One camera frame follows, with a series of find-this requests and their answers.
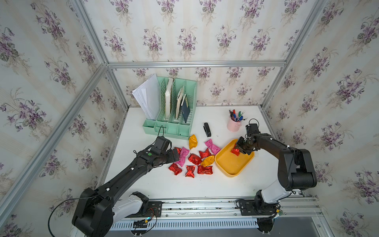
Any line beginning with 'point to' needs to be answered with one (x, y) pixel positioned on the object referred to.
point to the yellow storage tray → (228, 163)
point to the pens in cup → (233, 115)
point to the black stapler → (207, 130)
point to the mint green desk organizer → (177, 99)
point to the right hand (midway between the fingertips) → (236, 147)
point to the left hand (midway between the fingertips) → (174, 157)
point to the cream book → (167, 95)
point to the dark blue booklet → (186, 109)
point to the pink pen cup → (233, 126)
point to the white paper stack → (148, 95)
